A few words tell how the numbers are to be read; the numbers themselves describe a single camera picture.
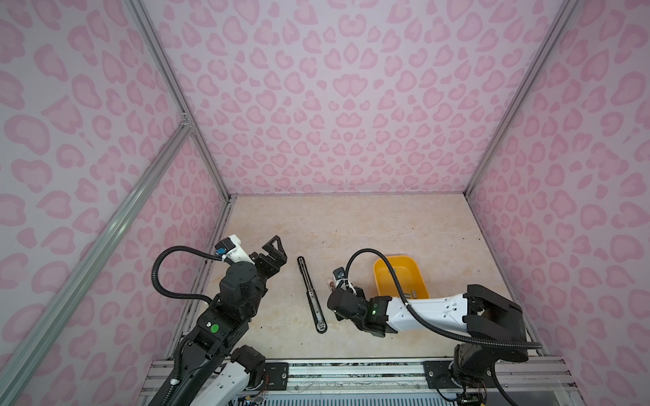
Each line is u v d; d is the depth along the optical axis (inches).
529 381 28.6
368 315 23.8
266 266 23.4
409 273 37.2
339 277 28.3
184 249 20.0
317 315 32.8
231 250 22.2
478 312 19.0
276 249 24.0
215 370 18.5
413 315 19.9
